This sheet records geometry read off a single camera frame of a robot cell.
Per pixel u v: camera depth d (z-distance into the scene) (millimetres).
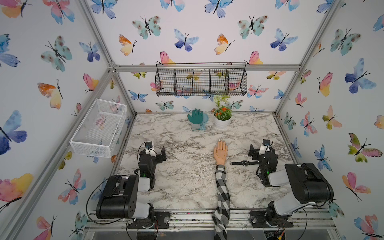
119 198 437
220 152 964
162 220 730
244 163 934
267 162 696
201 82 986
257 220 732
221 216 694
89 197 611
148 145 773
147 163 681
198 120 1147
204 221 739
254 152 828
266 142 788
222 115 989
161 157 816
